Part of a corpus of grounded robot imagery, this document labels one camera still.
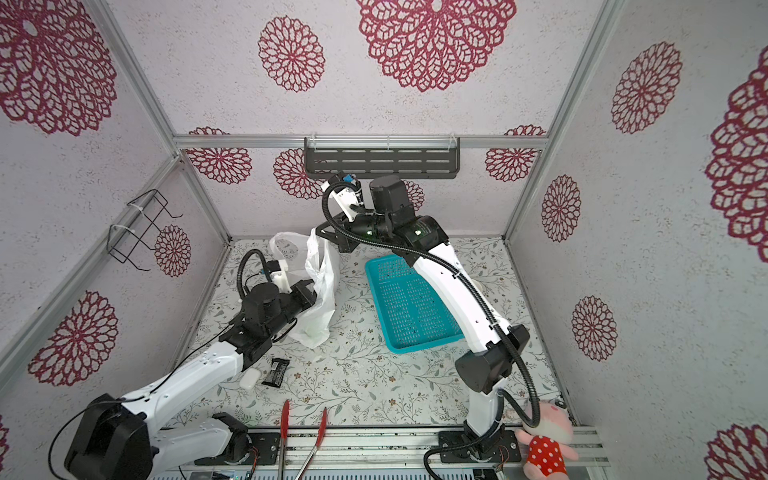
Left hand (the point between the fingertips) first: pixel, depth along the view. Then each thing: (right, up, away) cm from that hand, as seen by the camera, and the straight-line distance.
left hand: (322, 284), depth 80 cm
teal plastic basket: (+26, -11, +19) cm, 34 cm away
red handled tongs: (-9, -37, -4) cm, 38 cm away
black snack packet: (-14, -26, +5) cm, 30 cm away
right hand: (+3, +14, -17) cm, 23 cm away
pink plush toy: (+55, -37, -10) cm, 67 cm away
